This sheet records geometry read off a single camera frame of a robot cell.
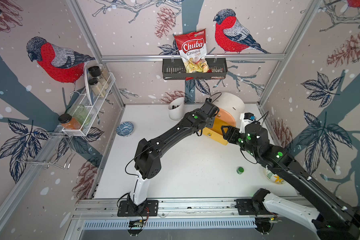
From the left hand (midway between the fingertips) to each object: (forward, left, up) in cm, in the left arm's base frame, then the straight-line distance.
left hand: (211, 115), depth 83 cm
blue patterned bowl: (+6, +58, -22) cm, 62 cm away
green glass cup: (-8, +65, +12) cm, 67 cm away
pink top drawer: (0, -8, -1) cm, 9 cm away
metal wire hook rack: (-28, +67, +13) cm, 74 cm away
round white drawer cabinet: (+12, -14, -1) cm, 19 cm away
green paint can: (-24, -17, -20) cm, 36 cm away
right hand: (-12, -4, +6) cm, 15 cm away
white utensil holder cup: (+14, +21, -9) cm, 27 cm away
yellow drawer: (-8, -3, -5) cm, 10 cm away
